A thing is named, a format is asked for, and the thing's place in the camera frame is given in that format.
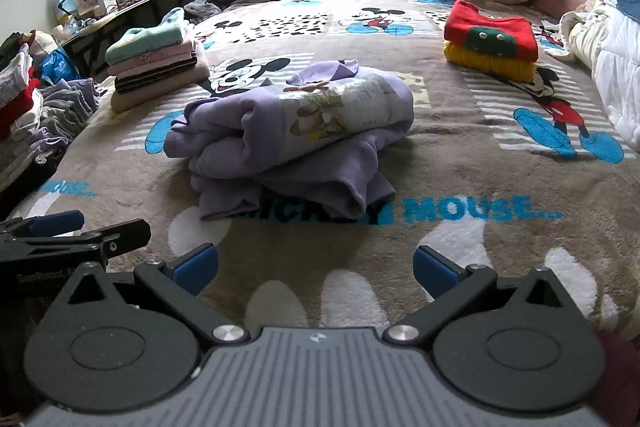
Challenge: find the white quilt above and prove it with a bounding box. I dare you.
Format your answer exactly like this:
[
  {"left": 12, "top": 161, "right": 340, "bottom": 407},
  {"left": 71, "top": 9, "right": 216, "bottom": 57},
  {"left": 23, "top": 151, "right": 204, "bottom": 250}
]
[{"left": 559, "top": 0, "right": 640, "bottom": 142}]

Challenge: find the blue plastic bag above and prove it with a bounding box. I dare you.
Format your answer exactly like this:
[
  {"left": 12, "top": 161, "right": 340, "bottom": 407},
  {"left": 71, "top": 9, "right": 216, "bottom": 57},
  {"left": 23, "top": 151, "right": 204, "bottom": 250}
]
[{"left": 40, "top": 48, "right": 81, "bottom": 85}]

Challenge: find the grey purple clothes heap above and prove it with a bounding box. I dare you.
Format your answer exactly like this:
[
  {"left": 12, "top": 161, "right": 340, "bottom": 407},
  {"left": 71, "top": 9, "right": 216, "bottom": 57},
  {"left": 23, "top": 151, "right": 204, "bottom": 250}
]
[{"left": 30, "top": 78, "right": 103, "bottom": 158}]

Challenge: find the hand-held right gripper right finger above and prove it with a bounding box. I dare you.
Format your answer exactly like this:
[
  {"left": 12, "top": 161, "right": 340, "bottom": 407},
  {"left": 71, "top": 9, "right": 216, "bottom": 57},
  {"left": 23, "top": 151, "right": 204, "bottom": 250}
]
[{"left": 384, "top": 245, "right": 582, "bottom": 345}]

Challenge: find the grey crumpled garment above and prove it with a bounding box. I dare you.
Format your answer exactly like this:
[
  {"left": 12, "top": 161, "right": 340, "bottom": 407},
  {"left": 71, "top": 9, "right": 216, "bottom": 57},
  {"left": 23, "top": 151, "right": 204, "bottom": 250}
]
[{"left": 184, "top": 0, "right": 222, "bottom": 20}]

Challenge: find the pink folded garment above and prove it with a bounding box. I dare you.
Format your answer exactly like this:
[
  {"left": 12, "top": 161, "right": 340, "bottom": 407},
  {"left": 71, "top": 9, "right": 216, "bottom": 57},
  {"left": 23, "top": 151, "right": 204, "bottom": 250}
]
[{"left": 107, "top": 38, "right": 198, "bottom": 76}]

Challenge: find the red folded sweater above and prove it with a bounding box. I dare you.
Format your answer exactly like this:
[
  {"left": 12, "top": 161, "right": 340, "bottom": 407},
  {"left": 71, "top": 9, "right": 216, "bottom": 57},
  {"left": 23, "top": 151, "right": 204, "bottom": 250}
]
[{"left": 444, "top": 0, "right": 542, "bottom": 62}]

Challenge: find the dark desk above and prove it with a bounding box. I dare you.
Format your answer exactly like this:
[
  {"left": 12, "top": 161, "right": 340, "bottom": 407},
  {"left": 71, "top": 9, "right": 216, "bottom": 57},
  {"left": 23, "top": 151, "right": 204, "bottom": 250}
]
[{"left": 60, "top": 0, "right": 193, "bottom": 68}]

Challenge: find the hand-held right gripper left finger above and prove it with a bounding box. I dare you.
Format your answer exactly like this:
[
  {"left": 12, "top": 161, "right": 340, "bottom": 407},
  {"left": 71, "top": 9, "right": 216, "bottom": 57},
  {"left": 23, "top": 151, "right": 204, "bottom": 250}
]
[{"left": 56, "top": 243, "right": 249, "bottom": 348}]

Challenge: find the black striped folded garment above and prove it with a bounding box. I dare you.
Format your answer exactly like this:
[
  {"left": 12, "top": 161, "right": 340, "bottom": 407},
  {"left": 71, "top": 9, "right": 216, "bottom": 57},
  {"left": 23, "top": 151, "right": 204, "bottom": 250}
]
[{"left": 114, "top": 55, "right": 200, "bottom": 95}]

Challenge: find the pile of mixed clothes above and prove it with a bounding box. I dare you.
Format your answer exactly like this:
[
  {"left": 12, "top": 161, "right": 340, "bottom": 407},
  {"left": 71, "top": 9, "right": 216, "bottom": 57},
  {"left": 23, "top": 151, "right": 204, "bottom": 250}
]
[{"left": 0, "top": 29, "right": 61, "bottom": 142}]

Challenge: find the purple sweatshirt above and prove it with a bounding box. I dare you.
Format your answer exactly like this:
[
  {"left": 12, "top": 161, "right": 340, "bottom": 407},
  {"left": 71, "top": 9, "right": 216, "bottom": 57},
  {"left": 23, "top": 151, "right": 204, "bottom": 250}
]
[{"left": 163, "top": 59, "right": 415, "bottom": 222}]

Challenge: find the beige folded garment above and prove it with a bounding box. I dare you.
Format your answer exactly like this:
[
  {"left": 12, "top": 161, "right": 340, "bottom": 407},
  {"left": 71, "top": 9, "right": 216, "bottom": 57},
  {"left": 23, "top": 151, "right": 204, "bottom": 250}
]
[{"left": 110, "top": 64, "right": 211, "bottom": 112}]

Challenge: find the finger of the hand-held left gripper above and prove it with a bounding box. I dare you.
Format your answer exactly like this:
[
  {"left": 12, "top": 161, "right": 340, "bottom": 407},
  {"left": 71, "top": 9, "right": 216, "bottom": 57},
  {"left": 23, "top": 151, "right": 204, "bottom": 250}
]
[
  {"left": 0, "top": 209, "right": 85, "bottom": 238},
  {"left": 0, "top": 219, "right": 152, "bottom": 264}
]

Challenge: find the yellow folded sweater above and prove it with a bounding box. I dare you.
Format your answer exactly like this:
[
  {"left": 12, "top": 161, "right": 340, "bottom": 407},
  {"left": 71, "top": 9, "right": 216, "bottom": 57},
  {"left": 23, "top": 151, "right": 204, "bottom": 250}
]
[{"left": 443, "top": 41, "right": 536, "bottom": 84}]

